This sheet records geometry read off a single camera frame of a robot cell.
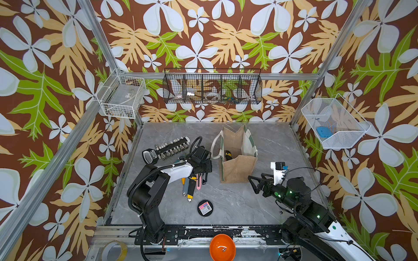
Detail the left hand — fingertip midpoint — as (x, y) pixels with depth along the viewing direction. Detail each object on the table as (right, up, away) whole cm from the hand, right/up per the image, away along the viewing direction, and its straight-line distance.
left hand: (210, 164), depth 95 cm
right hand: (+18, -2, -24) cm, 31 cm away
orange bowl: (+5, -33, -24) cm, 41 cm away
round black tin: (-3, -20, -14) cm, 25 cm away
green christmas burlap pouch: (+13, +7, -18) cm, 24 cm away
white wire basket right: (+64, +24, -11) cm, 70 cm away
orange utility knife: (-15, -9, -3) cm, 18 cm away
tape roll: (-44, -31, -27) cm, 60 cm away
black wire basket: (0, +47, +2) cm, 47 cm away
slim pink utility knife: (-6, -7, -2) cm, 10 cm away
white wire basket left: (-47, +38, -10) cm, 61 cm away
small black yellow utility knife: (+11, +5, +5) cm, 13 cm away
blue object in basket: (+57, +18, -15) cm, 61 cm away
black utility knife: (-3, -7, -3) cm, 9 cm away
